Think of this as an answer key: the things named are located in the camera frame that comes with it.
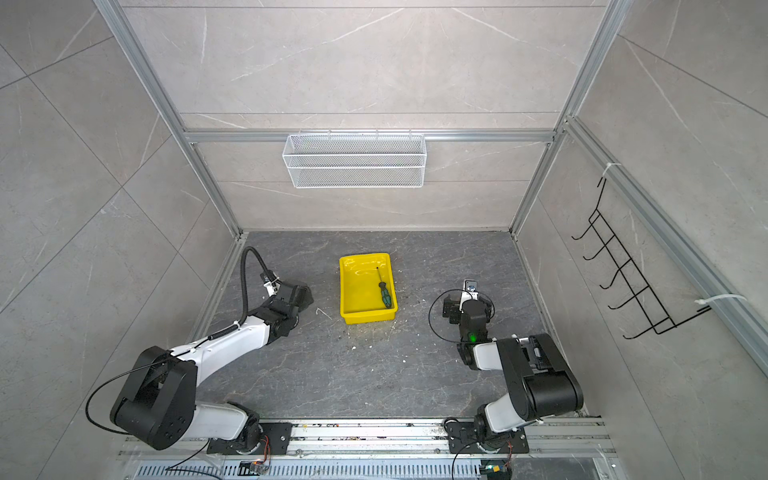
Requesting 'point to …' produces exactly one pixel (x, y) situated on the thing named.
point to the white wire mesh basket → (355, 161)
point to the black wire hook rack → (656, 319)
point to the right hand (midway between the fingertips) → (465, 293)
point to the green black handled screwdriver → (384, 291)
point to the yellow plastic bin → (361, 299)
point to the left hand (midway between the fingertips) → (292, 289)
